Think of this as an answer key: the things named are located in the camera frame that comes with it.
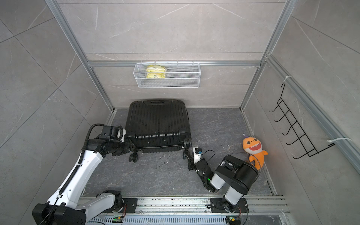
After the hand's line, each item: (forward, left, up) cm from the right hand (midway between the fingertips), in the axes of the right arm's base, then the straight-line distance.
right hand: (190, 154), depth 88 cm
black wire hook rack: (+8, -52, +27) cm, 59 cm away
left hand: (0, +33, +13) cm, 36 cm away
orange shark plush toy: (+3, -41, +3) cm, 41 cm away
